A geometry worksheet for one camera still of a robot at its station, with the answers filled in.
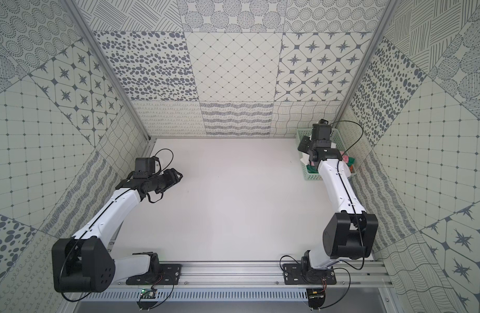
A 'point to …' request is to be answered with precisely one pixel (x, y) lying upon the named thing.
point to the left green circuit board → (147, 293)
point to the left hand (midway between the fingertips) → (172, 175)
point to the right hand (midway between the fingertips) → (304, 143)
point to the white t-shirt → (304, 158)
